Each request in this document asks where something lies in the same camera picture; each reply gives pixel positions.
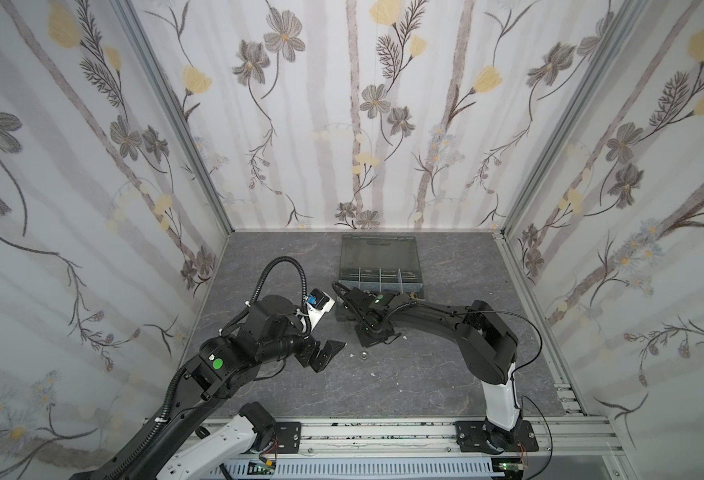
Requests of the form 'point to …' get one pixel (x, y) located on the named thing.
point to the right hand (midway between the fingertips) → (361, 331)
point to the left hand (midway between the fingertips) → (326, 324)
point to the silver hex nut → (363, 355)
